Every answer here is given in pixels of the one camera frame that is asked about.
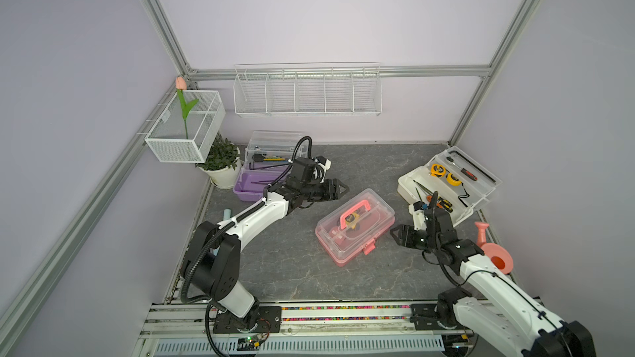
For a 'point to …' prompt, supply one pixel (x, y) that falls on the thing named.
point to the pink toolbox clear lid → (362, 218)
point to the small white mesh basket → (167, 142)
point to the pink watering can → (496, 254)
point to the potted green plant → (223, 163)
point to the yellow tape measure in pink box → (351, 218)
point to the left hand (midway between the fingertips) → (344, 192)
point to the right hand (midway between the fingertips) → (396, 230)
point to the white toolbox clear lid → (479, 181)
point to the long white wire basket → (308, 89)
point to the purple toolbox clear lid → (269, 149)
